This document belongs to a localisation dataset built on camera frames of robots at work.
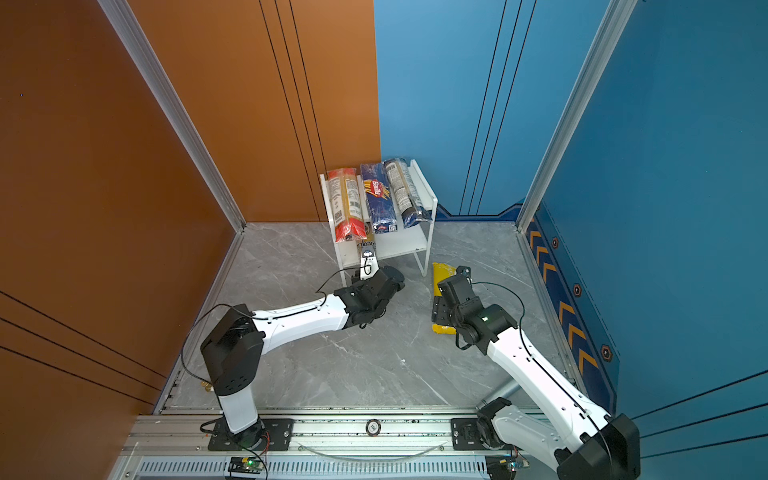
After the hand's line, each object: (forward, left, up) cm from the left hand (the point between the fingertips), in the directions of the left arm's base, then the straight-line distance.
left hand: (375, 266), depth 86 cm
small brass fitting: (-29, +44, -15) cm, 56 cm away
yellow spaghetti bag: (+8, -22, -14) cm, 27 cm away
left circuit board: (-46, +29, -19) cm, 57 cm away
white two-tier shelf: (+11, -12, -1) cm, 16 cm away
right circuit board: (-46, -32, -17) cm, 58 cm away
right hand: (-13, -19, -1) cm, 23 cm away
